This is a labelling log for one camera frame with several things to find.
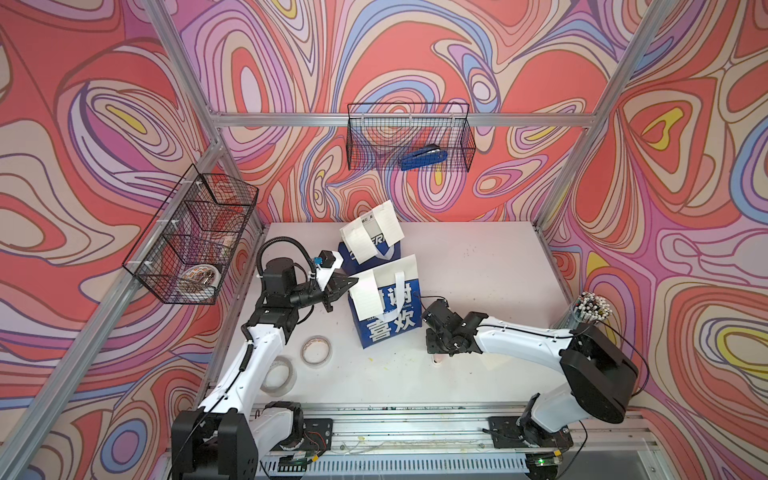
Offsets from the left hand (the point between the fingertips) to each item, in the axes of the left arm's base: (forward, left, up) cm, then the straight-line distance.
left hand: (356, 281), depth 75 cm
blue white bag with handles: (+18, -7, -9) cm, 22 cm away
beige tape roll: (-8, +13, -24) cm, 29 cm away
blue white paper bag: (+1, -11, -3) cm, 11 cm away
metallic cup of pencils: (-4, -60, -6) cm, 61 cm away
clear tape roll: (-16, +22, -24) cm, 37 cm away
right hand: (-9, -22, -23) cm, 33 cm away
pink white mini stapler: (-11, -22, -22) cm, 33 cm away
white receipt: (-2, -2, -3) cm, 4 cm away
